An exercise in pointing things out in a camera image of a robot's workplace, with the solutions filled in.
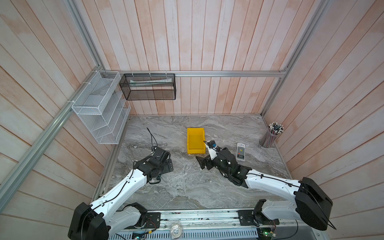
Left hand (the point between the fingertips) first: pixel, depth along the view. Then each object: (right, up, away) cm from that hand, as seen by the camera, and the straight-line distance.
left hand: (164, 169), depth 82 cm
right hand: (+22, +10, 0) cm, 24 cm away
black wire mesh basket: (-15, +53, +22) cm, 59 cm away
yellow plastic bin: (+19, +17, +25) cm, 36 cm away
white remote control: (+48, +6, +16) cm, 51 cm away
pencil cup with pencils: (+67, +23, +9) cm, 71 cm away
